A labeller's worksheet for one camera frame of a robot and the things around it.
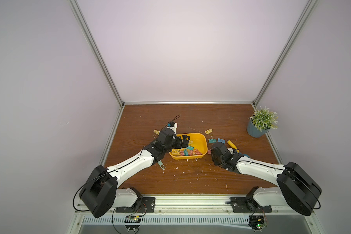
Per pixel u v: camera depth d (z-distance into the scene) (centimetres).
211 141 95
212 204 75
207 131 101
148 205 73
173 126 75
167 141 64
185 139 74
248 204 65
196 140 97
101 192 41
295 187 42
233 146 93
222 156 67
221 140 97
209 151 85
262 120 88
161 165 87
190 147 92
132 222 71
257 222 69
